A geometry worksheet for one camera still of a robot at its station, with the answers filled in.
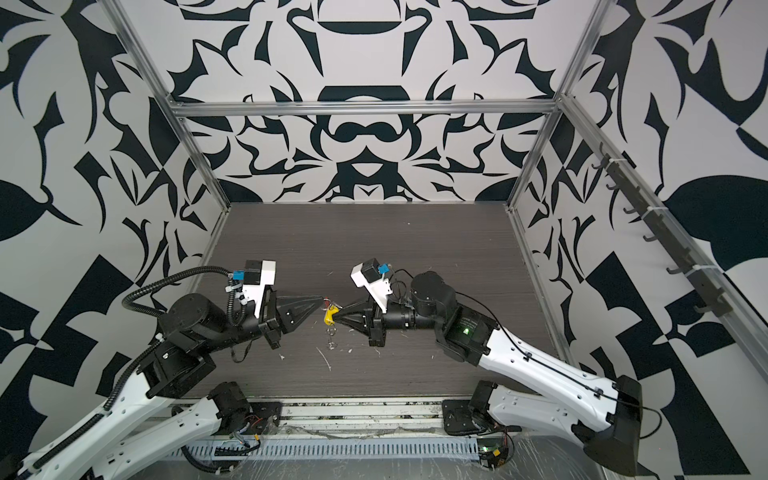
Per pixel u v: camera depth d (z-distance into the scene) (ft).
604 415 1.31
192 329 1.39
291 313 1.69
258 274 1.52
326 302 1.78
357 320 1.88
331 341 1.87
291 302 1.67
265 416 2.42
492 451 2.33
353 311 1.79
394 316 1.72
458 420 2.41
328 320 1.89
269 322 1.55
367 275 1.67
